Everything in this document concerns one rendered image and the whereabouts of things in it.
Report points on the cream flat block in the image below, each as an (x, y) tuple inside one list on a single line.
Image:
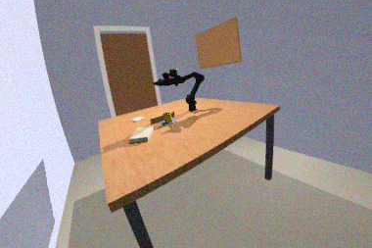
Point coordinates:
[(141, 134)]

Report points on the yellow cup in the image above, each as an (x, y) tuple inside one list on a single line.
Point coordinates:
[(167, 117)]

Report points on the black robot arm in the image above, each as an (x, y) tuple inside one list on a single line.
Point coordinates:
[(190, 99)]

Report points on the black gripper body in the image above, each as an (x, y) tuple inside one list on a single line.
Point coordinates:
[(169, 81)]

